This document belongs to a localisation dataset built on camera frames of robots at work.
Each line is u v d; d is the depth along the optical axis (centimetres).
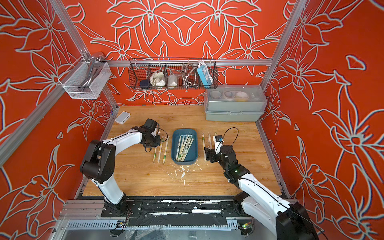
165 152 93
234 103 99
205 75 88
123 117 111
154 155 89
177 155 92
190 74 84
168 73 100
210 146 96
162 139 88
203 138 101
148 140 79
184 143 97
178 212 73
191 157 91
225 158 60
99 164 48
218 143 70
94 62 85
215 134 103
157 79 92
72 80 78
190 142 98
